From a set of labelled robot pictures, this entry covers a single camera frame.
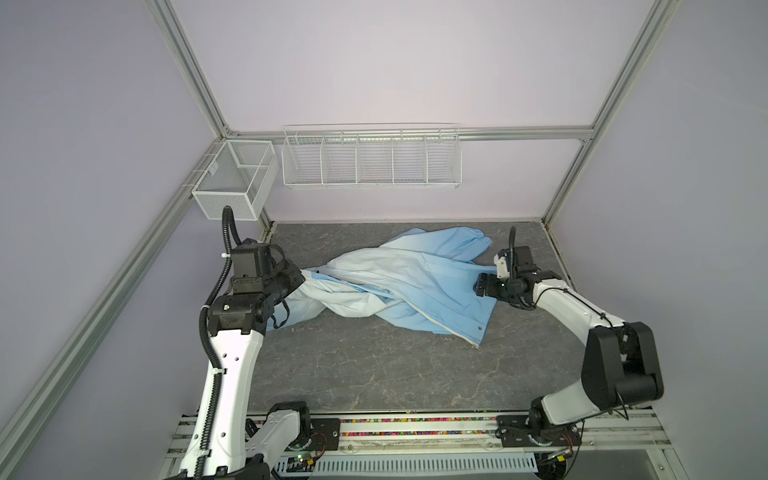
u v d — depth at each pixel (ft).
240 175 3.40
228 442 1.22
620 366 1.45
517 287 2.18
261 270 1.70
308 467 2.37
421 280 3.14
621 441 2.43
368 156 3.24
